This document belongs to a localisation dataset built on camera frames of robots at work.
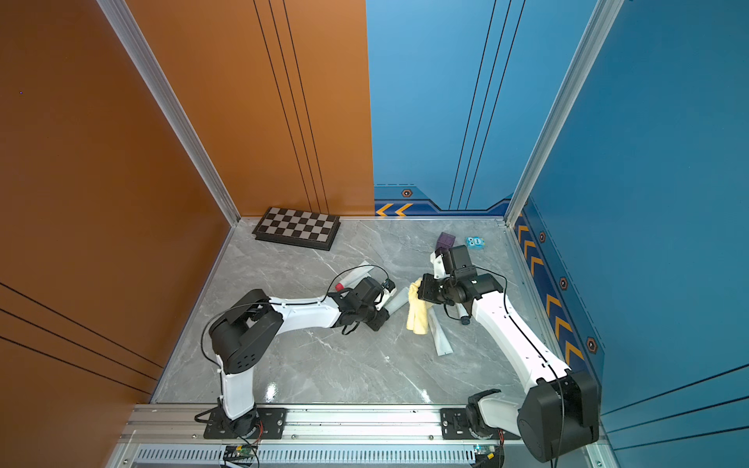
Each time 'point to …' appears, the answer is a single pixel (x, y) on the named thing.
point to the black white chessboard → (297, 227)
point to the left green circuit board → (239, 449)
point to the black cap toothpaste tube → (462, 313)
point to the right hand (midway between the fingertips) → (418, 289)
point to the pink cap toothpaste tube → (357, 276)
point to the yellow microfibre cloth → (417, 310)
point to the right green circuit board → (486, 453)
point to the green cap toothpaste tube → (400, 299)
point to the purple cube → (445, 240)
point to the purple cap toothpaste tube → (441, 341)
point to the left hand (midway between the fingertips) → (387, 310)
